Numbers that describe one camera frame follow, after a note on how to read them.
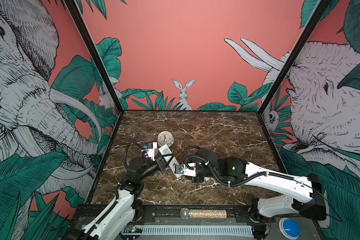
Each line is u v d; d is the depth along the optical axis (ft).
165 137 3.29
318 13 2.32
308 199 1.30
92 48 2.76
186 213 2.33
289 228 2.27
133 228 2.30
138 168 1.93
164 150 2.38
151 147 2.29
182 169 1.71
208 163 1.53
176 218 2.41
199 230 2.30
